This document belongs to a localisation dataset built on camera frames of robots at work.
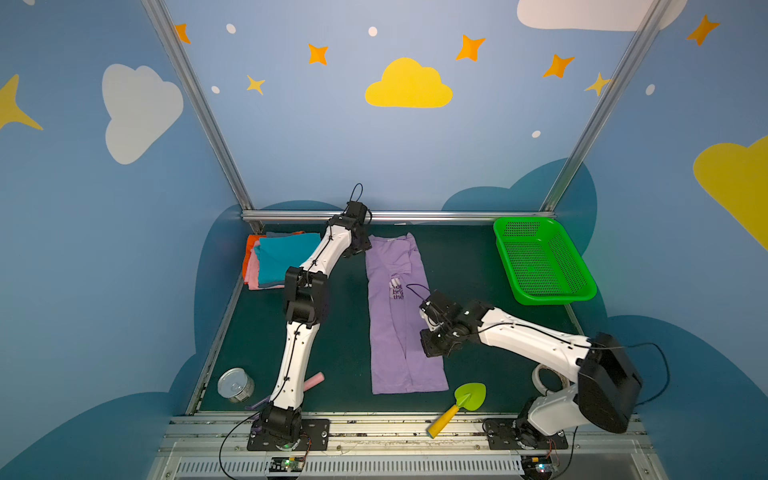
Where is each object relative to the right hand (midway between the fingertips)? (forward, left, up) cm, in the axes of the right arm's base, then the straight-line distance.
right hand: (426, 346), depth 82 cm
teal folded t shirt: (+32, +52, 0) cm, 61 cm away
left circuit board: (-28, +33, -7) cm, 44 cm away
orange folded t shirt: (+39, +65, -2) cm, 76 cm away
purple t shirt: (+23, +9, -9) cm, 27 cm away
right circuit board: (-25, -27, -9) cm, 38 cm away
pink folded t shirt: (+25, +60, -3) cm, 65 cm away
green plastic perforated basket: (+39, -45, -9) cm, 60 cm away
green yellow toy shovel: (-11, -11, -5) cm, 17 cm away
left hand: (+36, +21, 0) cm, 42 cm away
